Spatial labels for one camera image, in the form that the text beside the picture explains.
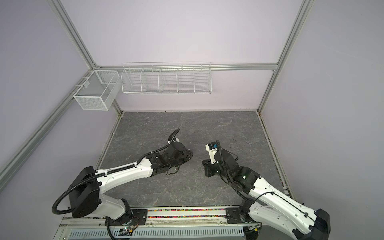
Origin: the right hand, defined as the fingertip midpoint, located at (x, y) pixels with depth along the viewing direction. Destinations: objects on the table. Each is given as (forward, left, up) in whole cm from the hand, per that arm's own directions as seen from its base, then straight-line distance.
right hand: (202, 163), depth 73 cm
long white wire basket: (+55, +24, +13) cm, 61 cm away
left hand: (+6, +5, -4) cm, 9 cm away
